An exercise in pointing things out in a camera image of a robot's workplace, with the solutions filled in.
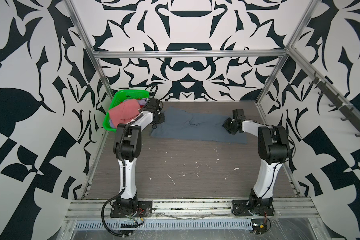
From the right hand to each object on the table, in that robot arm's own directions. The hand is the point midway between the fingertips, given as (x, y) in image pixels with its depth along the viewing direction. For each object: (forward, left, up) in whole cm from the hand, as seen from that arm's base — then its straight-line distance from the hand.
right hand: (225, 123), depth 104 cm
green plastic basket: (+22, +77, +6) cm, 80 cm away
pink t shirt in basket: (+2, +66, +10) cm, 67 cm away
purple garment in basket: (+12, +56, +11) cm, 58 cm away
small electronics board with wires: (-58, -6, -4) cm, 58 cm away
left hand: (+4, +44, +5) cm, 45 cm away
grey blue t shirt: (0, +30, 0) cm, 30 cm away
